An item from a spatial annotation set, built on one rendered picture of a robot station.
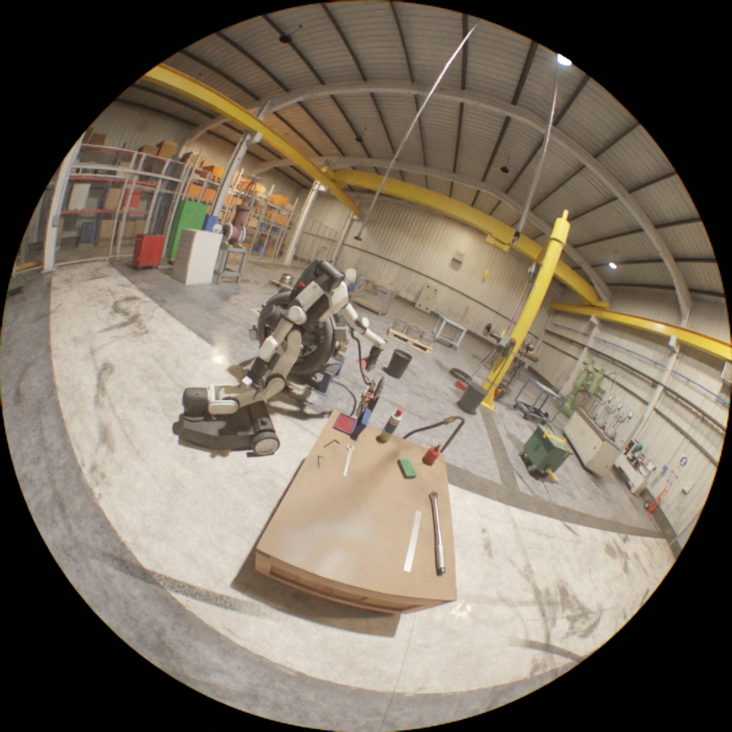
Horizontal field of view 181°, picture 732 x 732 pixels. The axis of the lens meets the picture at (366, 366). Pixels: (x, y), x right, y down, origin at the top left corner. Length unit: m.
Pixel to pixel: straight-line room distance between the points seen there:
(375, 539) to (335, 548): 0.17
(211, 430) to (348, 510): 0.99
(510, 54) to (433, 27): 1.89
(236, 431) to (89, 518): 1.18
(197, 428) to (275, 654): 1.34
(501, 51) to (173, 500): 9.14
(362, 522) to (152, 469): 1.27
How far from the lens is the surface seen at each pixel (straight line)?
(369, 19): 8.22
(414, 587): 1.03
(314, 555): 0.91
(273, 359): 1.25
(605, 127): 8.68
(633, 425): 6.35
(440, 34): 8.04
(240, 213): 6.18
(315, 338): 1.88
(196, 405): 1.59
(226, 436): 1.57
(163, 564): 1.42
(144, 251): 6.61
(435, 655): 1.63
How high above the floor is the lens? 1.33
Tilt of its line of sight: 22 degrees down
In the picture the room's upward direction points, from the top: 24 degrees clockwise
